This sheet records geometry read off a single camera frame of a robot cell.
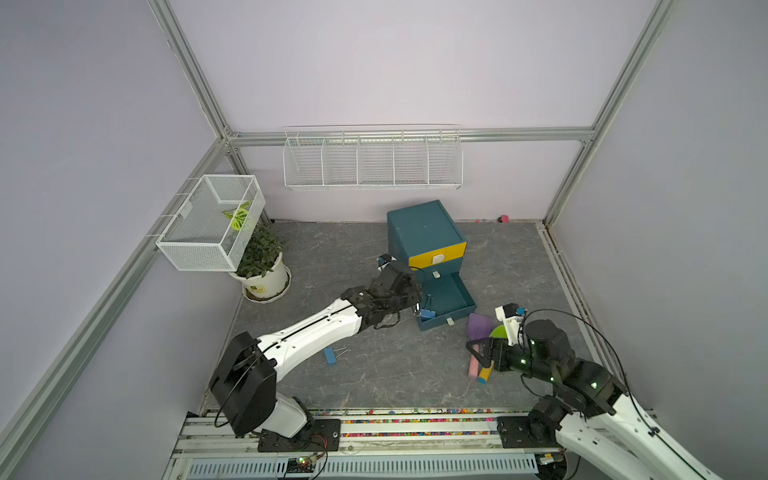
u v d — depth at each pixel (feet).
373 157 3.25
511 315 2.15
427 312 3.08
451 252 2.85
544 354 1.80
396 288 2.04
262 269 2.88
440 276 3.00
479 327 2.99
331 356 2.83
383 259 2.47
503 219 4.07
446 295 3.16
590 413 1.60
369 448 2.39
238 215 2.66
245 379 1.35
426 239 2.84
